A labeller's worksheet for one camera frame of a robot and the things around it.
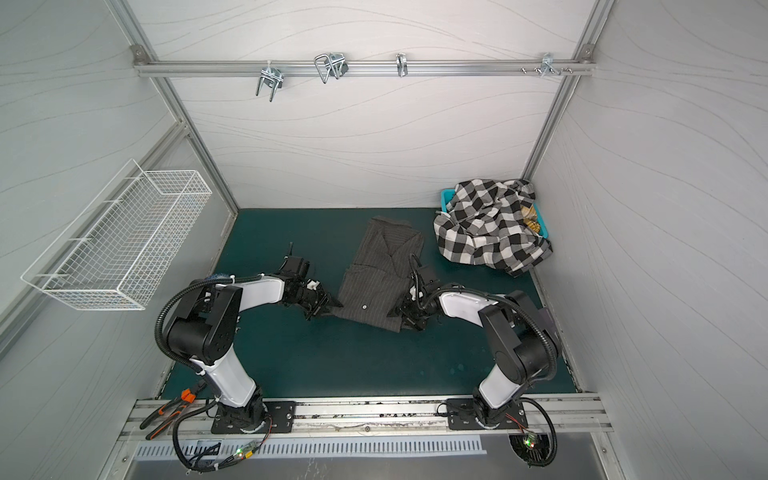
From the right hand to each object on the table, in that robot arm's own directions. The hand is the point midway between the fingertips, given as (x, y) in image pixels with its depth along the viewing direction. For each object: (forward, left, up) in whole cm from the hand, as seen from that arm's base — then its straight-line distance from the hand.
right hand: (397, 311), depth 90 cm
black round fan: (-32, -35, -6) cm, 47 cm away
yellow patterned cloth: (+35, -46, +7) cm, 58 cm away
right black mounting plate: (-26, -17, -1) cm, 32 cm away
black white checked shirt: (+32, -29, +6) cm, 44 cm away
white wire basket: (-3, +65, +31) cm, 72 cm away
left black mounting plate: (-30, +28, -1) cm, 41 cm away
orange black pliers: (-27, +53, +1) cm, 59 cm away
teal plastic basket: (+46, -17, +8) cm, 49 cm away
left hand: (+2, +16, 0) cm, 16 cm away
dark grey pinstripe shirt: (+11, +7, +2) cm, 13 cm away
